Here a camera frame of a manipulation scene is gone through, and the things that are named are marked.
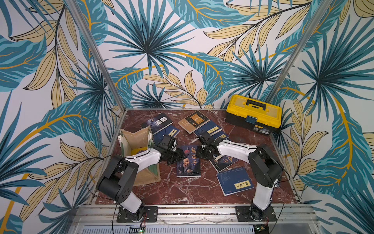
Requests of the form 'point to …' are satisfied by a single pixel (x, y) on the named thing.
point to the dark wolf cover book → (158, 123)
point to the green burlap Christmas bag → (134, 141)
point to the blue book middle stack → (221, 135)
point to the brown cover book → (192, 122)
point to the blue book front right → (235, 181)
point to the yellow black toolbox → (263, 117)
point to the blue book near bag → (172, 130)
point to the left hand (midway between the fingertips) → (183, 159)
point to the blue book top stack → (210, 127)
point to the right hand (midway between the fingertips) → (197, 155)
